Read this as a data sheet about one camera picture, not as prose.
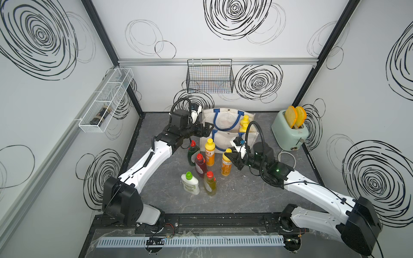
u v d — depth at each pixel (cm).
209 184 73
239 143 63
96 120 66
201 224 75
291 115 91
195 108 67
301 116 90
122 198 41
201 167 81
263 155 55
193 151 83
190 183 73
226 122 99
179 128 59
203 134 69
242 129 83
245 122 88
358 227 38
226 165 79
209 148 79
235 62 91
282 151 99
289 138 89
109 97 73
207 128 69
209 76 144
